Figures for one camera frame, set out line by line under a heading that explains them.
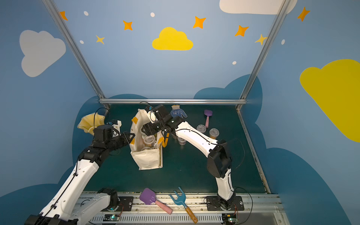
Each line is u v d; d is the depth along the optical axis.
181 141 0.96
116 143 0.64
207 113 1.15
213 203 0.75
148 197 0.77
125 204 0.74
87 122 0.86
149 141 0.83
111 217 0.71
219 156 0.48
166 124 0.63
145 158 0.76
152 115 0.69
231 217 0.72
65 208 0.40
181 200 0.75
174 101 1.74
